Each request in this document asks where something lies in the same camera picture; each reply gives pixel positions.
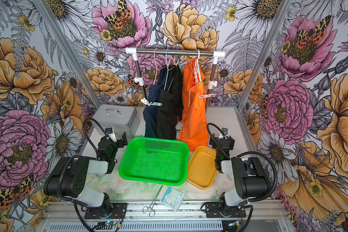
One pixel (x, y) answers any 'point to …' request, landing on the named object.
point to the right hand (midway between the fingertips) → (221, 137)
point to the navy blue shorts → (150, 113)
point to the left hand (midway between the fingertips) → (118, 136)
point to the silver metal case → (123, 119)
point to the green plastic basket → (155, 160)
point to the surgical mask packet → (172, 197)
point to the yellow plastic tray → (202, 167)
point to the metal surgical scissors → (146, 209)
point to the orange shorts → (194, 131)
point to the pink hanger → (156, 65)
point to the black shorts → (170, 108)
